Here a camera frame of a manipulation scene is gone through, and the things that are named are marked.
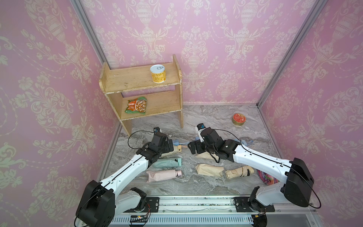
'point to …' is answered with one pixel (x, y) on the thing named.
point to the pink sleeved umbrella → (154, 176)
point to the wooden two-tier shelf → (142, 91)
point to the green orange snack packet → (136, 105)
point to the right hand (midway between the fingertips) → (195, 143)
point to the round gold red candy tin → (238, 119)
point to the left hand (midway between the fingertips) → (166, 144)
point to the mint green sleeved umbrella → (167, 163)
